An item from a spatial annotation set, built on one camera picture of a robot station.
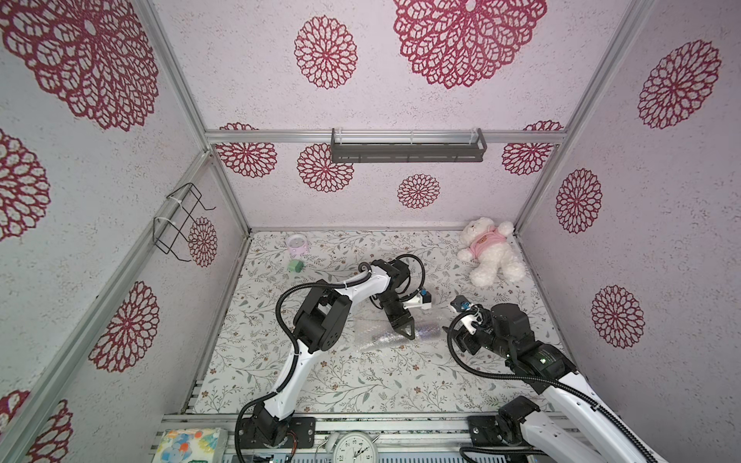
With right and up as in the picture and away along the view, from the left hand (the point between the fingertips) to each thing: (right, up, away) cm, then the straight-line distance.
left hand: (405, 332), depth 90 cm
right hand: (+11, +8, -13) cm, 19 cm away
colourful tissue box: (-53, -21, -22) cm, 61 cm away
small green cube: (-38, +20, +17) cm, 47 cm away
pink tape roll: (-39, +28, +23) cm, 53 cm away
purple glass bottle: (-3, 0, -4) cm, 5 cm away
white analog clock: (-15, -22, -21) cm, 34 cm away
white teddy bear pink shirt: (+32, +26, +14) cm, 43 cm away
